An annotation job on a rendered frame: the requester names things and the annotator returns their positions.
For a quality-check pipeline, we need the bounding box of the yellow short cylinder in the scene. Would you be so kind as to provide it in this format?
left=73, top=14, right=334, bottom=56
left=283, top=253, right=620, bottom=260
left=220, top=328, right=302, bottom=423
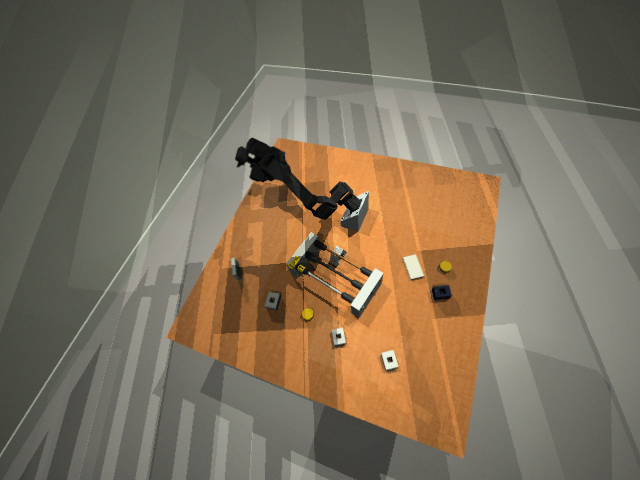
left=439, top=261, right=452, bottom=273
left=302, top=308, right=314, bottom=321

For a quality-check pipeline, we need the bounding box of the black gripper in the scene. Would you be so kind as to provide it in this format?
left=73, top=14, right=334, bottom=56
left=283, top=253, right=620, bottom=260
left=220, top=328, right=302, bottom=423
left=235, top=146, right=275, bottom=181

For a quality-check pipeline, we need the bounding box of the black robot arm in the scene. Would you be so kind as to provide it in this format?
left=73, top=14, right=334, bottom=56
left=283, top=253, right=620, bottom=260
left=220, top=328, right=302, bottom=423
left=246, top=138, right=362, bottom=220

